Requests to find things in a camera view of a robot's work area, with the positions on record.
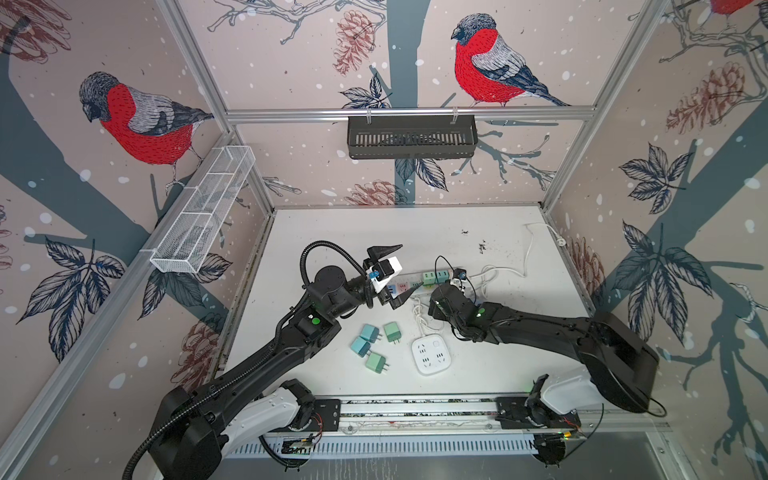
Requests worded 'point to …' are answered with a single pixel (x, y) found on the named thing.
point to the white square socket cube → (431, 353)
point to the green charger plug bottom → (375, 362)
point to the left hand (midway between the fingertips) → (407, 263)
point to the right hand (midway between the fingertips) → (435, 305)
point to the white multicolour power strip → (404, 282)
